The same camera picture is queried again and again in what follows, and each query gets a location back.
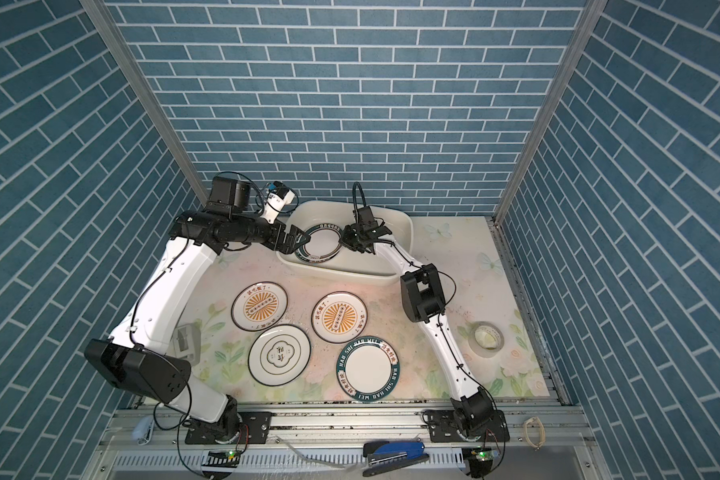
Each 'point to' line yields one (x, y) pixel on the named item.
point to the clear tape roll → (485, 339)
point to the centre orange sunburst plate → (338, 317)
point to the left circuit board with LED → (223, 458)
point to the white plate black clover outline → (279, 354)
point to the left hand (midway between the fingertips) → (297, 230)
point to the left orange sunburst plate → (258, 306)
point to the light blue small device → (143, 430)
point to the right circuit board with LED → (480, 462)
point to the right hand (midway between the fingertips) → (335, 237)
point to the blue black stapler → (383, 456)
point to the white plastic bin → (351, 264)
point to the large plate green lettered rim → (368, 368)
